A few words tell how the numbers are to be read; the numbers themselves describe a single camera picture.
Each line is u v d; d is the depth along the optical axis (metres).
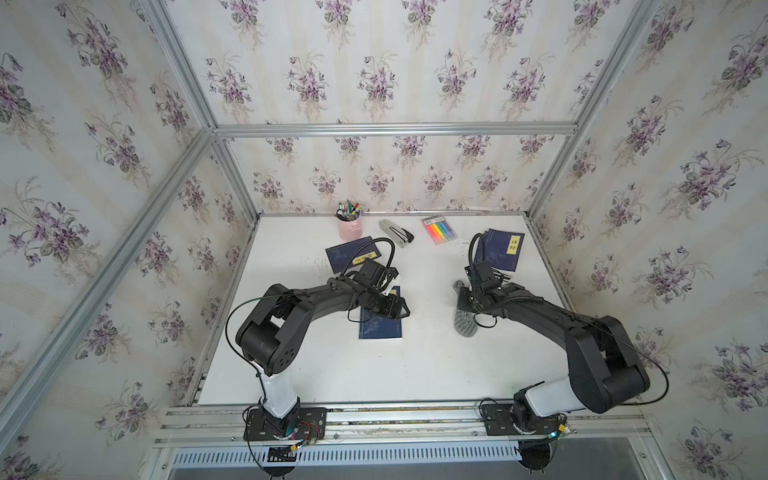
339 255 1.07
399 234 1.11
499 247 1.07
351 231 1.06
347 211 1.07
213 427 0.74
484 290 0.69
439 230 1.15
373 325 0.90
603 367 0.44
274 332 0.48
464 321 0.88
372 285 0.74
